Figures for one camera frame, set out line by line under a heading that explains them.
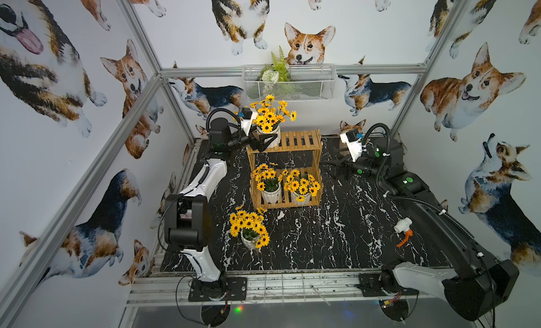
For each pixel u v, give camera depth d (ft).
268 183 2.84
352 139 1.96
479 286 1.21
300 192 2.70
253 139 2.36
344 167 2.00
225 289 2.18
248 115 2.26
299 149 2.63
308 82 3.03
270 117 2.24
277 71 2.68
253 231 2.40
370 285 2.41
